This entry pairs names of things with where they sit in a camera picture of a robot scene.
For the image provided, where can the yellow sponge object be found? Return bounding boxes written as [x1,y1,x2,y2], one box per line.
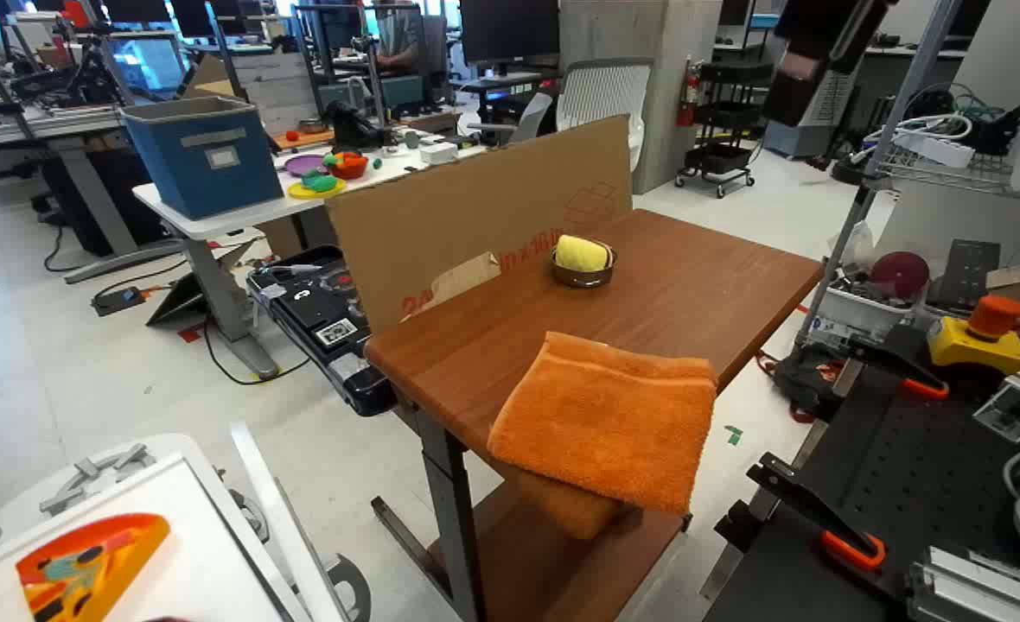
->
[553,237,607,272]

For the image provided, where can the orange folded towel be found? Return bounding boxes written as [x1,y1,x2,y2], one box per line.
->
[489,332,716,511]

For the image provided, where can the blue storage bin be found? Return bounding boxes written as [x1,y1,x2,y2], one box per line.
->
[122,97,285,219]

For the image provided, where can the black rolling cart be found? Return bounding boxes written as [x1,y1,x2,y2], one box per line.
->
[678,58,769,197]

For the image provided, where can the black flat device on floor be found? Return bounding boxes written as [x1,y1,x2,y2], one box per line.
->
[246,245,395,416]

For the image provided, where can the brown cardboard board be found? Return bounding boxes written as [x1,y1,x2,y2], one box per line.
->
[329,113,633,332]

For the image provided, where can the orange handled black clamp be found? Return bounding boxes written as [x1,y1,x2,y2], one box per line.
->
[747,454,890,576]

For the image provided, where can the orange plastic piece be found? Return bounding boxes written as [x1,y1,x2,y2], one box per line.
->
[14,511,168,622]

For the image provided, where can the wooden table with metal legs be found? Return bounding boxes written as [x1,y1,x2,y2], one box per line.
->
[362,208,827,622]

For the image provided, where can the small metal pot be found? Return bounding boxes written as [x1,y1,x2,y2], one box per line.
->
[553,249,616,287]

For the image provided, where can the yellow emergency stop button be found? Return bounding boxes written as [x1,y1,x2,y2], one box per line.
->
[926,295,1020,374]

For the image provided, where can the white desk with toys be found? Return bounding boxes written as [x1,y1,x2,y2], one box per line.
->
[130,128,477,382]

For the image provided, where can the red fire extinguisher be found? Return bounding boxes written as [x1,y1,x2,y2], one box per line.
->
[678,56,697,128]

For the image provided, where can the red round disc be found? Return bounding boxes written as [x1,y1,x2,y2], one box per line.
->
[868,252,930,302]

